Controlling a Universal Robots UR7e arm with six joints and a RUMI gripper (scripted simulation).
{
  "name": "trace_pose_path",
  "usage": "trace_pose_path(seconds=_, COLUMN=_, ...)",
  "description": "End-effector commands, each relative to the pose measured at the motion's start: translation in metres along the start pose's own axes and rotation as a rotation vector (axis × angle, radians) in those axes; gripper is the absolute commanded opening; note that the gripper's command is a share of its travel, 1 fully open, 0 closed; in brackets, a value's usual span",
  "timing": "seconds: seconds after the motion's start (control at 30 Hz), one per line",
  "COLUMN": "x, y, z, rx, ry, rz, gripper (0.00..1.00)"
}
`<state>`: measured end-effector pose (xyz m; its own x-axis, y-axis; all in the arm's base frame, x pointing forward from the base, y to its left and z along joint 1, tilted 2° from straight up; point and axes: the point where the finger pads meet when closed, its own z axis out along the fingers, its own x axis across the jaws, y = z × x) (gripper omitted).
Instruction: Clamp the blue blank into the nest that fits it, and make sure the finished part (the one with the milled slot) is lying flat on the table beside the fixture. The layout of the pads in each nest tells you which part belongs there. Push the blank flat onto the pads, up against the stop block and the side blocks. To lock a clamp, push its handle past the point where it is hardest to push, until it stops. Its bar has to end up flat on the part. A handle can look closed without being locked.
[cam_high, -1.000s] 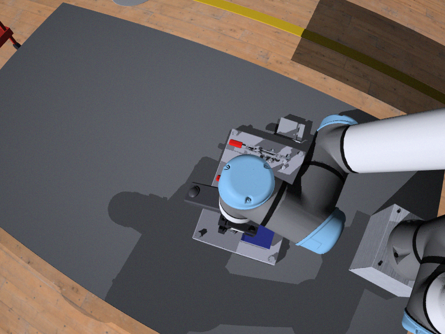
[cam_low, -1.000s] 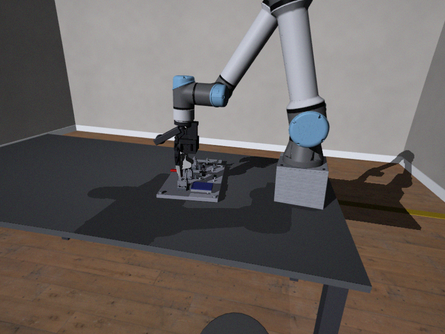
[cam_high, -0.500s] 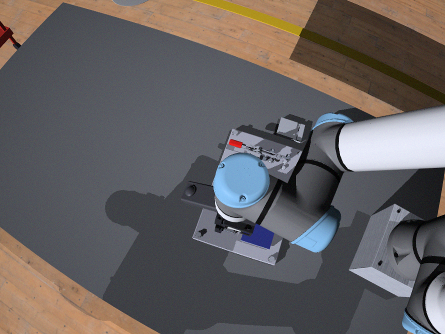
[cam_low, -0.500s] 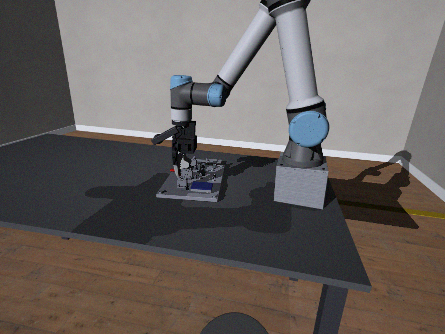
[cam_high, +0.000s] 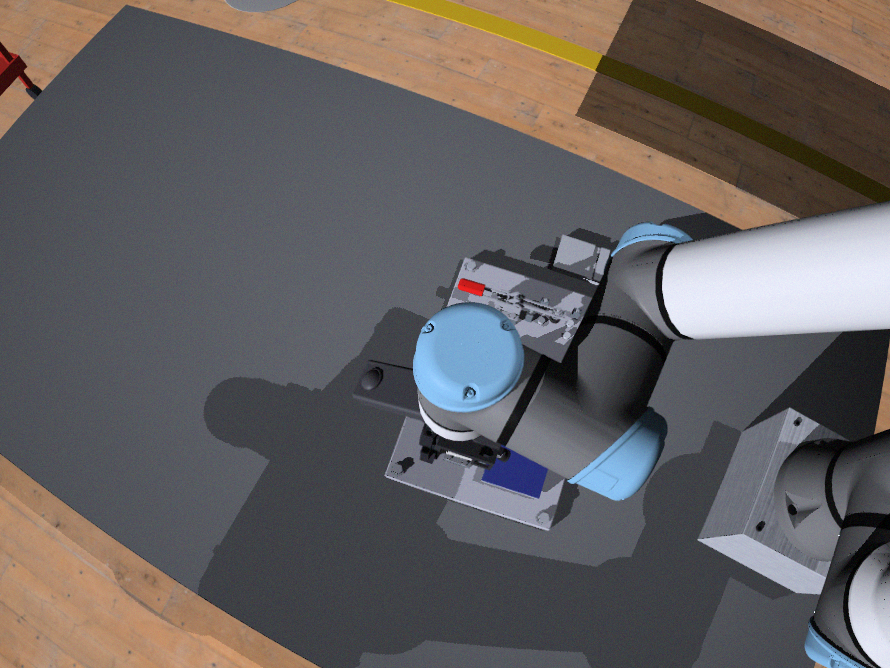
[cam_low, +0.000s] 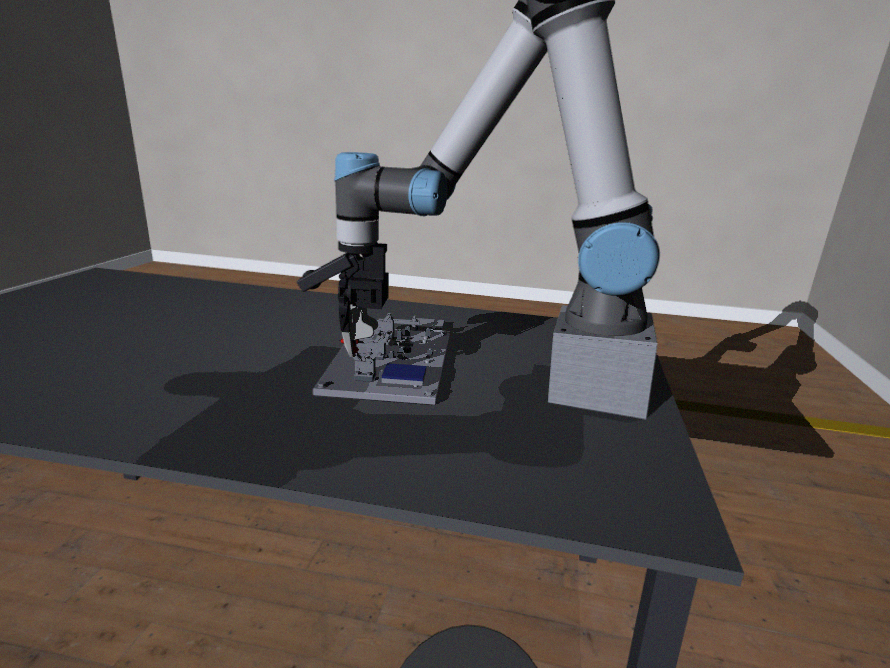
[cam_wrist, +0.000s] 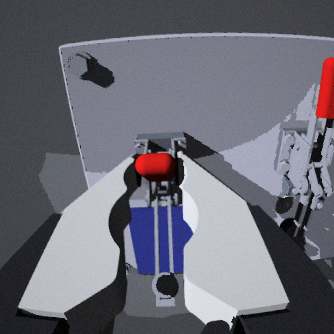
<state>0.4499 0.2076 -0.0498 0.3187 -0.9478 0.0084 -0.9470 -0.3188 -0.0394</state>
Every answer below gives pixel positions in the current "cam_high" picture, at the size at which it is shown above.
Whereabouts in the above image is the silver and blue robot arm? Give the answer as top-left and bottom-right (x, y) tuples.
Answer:
(352, 200), (890, 668)

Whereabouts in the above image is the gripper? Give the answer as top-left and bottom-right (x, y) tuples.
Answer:
(419, 421), (502, 470)

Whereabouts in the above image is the black toggle clamp with red handle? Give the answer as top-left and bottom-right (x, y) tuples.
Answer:
(458, 278), (566, 325)

